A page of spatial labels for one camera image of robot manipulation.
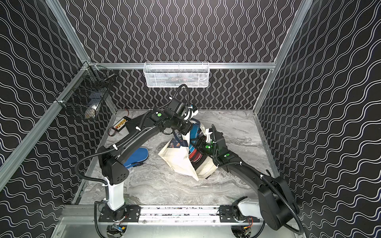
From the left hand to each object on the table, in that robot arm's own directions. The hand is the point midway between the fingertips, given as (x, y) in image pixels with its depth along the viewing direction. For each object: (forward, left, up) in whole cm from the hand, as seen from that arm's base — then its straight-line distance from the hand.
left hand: (192, 124), depth 78 cm
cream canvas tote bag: (-16, -10, -19) cm, 27 cm away
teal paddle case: (0, -1, -10) cm, 10 cm away
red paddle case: (-11, -3, -14) cm, 18 cm away
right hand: (-5, 0, -9) cm, 10 cm away
